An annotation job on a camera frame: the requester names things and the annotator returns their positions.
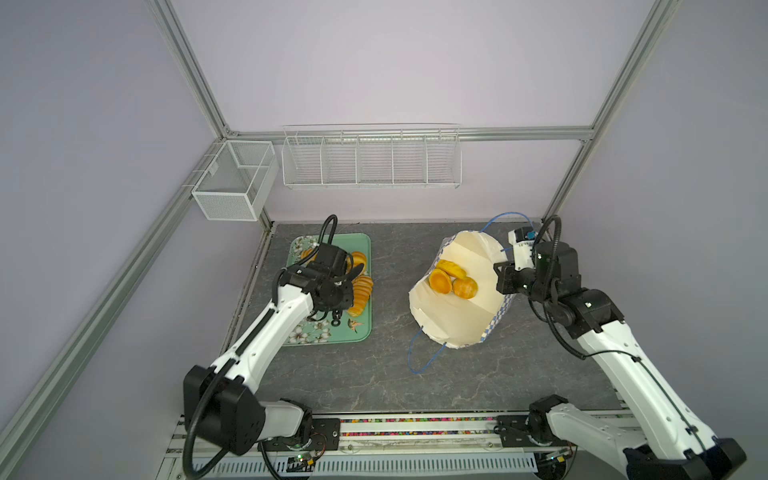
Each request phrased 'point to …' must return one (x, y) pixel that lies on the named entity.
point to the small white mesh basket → (236, 185)
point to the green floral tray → (349, 324)
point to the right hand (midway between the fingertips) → (497, 267)
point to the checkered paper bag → (453, 321)
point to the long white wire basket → (372, 156)
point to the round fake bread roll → (440, 281)
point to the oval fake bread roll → (451, 268)
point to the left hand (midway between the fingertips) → (345, 304)
